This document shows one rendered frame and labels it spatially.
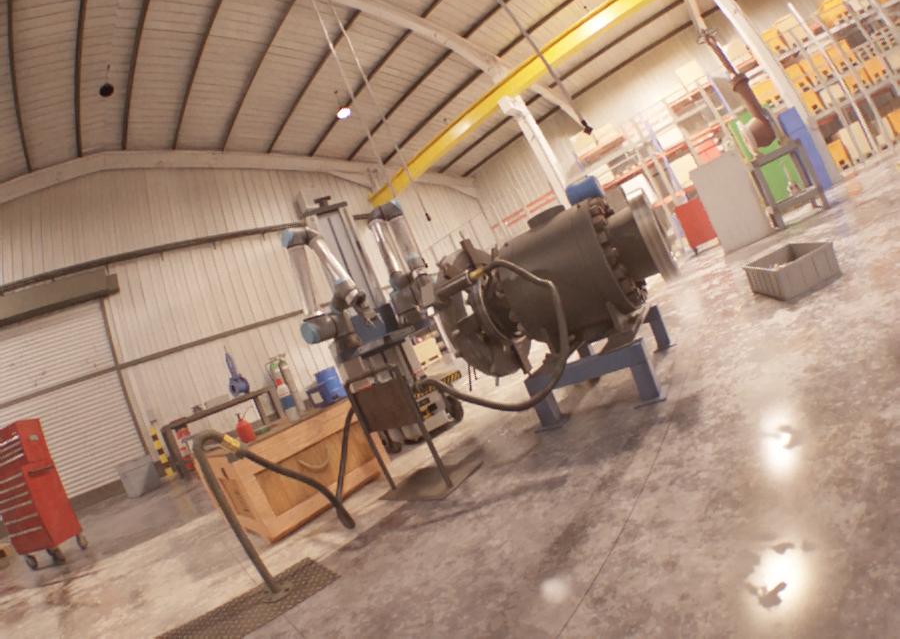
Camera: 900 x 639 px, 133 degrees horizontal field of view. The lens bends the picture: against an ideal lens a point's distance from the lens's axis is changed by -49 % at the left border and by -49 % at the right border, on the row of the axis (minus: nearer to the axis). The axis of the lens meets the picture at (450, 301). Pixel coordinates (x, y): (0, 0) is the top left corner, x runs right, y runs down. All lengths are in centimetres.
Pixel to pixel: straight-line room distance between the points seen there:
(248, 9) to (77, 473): 1042
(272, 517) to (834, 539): 186
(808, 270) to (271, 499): 284
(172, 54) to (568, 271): 957
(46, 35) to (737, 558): 1017
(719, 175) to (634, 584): 495
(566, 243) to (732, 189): 389
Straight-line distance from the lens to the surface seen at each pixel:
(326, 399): 205
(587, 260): 164
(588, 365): 162
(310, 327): 237
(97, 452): 973
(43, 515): 400
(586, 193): 209
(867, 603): 73
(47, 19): 941
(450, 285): 177
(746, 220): 535
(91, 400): 980
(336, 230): 294
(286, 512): 189
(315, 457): 197
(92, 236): 1102
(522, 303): 177
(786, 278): 226
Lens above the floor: 60
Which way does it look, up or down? 4 degrees up
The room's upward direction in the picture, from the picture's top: 24 degrees counter-clockwise
